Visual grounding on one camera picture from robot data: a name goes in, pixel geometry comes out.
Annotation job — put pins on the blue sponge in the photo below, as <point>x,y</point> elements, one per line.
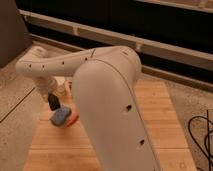
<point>60,116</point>

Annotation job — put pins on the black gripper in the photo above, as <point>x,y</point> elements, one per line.
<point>53,101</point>

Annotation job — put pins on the orange carrot toy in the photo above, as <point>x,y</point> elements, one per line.
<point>72,119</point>

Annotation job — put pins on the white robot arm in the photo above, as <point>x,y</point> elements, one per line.
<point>103,81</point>

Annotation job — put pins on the wooden cutting board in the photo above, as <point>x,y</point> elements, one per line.
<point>68,148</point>

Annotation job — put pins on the clear glass bottle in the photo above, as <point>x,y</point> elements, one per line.
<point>70,86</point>

